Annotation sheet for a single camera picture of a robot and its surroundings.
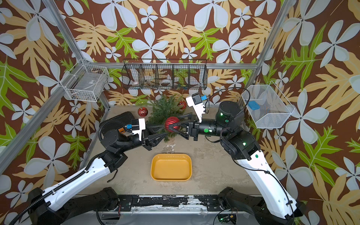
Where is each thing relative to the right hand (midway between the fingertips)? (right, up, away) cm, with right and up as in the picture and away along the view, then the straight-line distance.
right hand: (172, 125), depth 48 cm
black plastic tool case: (-39, +3, +58) cm, 70 cm away
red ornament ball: (+4, +12, +32) cm, 34 cm away
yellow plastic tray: (-3, -28, +40) cm, 49 cm away
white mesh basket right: (+58, +8, +32) cm, 66 cm away
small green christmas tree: (-8, +8, +26) cm, 28 cm away
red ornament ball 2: (-17, +6, +25) cm, 31 cm away
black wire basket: (-5, +35, +50) cm, 61 cm away
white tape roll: (-7, +29, +50) cm, 58 cm away
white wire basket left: (-55, +25, +38) cm, 71 cm away
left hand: (-3, -1, +7) cm, 7 cm away
